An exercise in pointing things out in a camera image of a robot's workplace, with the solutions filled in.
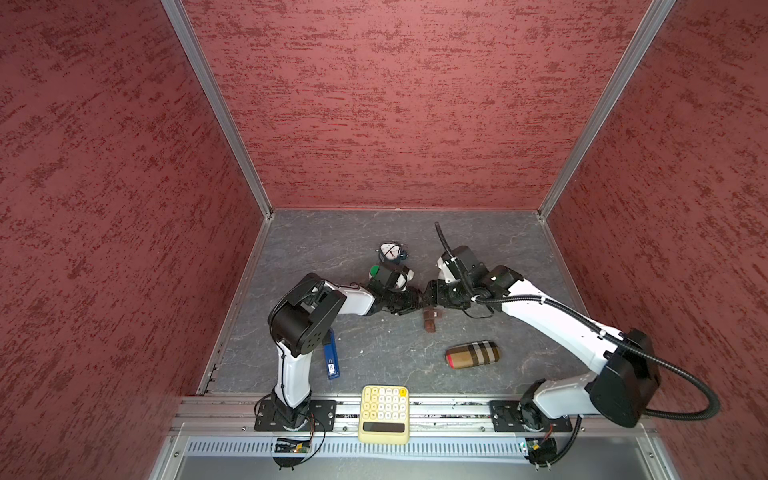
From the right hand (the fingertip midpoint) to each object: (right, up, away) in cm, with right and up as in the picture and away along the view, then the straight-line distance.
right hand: (431, 305), depth 79 cm
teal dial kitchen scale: (-11, +14, +24) cm, 30 cm away
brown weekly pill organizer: (+1, -6, +10) cm, 12 cm away
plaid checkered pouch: (+10, -15, +2) cm, 18 cm away
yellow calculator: (-13, -26, -7) cm, 29 cm away
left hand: (0, -4, +12) cm, 13 cm away
